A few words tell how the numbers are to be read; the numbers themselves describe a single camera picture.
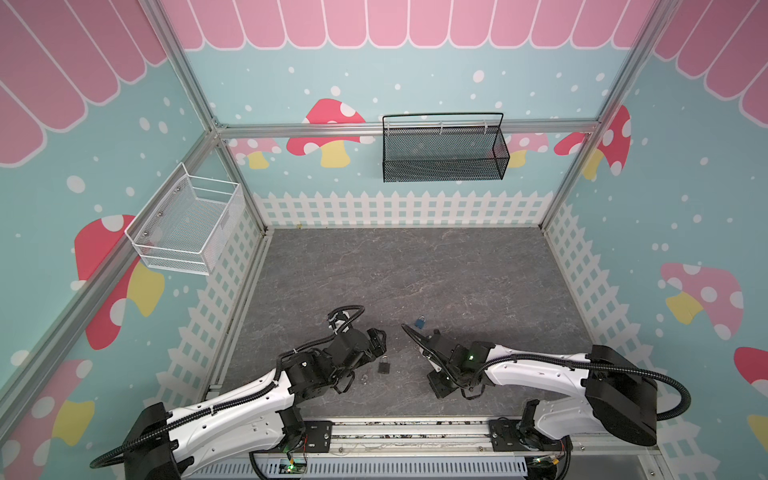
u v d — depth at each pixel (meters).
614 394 0.42
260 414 0.49
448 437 0.76
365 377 0.83
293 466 0.73
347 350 0.57
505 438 0.74
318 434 0.76
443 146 0.93
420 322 0.94
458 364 0.63
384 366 0.85
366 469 0.71
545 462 0.71
